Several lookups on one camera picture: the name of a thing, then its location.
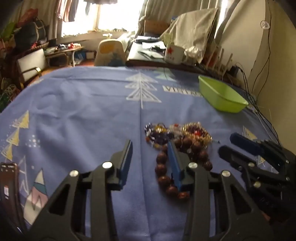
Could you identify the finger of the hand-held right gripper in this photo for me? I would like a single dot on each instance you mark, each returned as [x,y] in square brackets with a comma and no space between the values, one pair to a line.
[233,157]
[245,143]

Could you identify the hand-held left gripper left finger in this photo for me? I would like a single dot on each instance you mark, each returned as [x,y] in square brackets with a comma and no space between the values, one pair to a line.
[126,162]

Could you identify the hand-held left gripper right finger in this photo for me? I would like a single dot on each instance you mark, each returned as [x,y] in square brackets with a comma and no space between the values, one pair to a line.
[173,162]

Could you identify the green plastic basin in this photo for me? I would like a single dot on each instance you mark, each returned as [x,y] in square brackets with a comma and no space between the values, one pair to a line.
[222,102]

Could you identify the blue printed blanket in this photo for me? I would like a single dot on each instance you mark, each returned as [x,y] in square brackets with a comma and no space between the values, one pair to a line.
[81,115]

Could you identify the wooden dowel rack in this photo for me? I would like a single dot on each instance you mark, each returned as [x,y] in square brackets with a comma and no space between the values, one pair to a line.
[220,60]

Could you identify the dark desk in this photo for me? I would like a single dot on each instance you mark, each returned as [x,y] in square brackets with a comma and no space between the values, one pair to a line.
[138,58]

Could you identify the white mug with red star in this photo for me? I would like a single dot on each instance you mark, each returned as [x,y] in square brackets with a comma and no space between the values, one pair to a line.
[173,54]

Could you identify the clear suction cup hook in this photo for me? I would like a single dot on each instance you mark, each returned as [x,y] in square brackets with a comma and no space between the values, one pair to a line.
[265,24]

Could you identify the white draped cloth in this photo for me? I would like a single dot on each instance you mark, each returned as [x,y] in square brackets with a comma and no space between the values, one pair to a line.
[192,27]

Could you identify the low wooden table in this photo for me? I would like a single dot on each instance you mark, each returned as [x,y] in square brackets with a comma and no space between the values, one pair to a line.
[62,49]

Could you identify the light curtain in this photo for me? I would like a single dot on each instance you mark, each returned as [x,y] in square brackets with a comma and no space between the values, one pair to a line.
[161,9]

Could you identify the pile of bags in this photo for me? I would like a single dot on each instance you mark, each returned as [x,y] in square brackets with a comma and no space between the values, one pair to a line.
[30,32]

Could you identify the hanging clothes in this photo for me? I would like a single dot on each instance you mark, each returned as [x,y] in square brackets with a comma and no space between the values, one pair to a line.
[71,9]

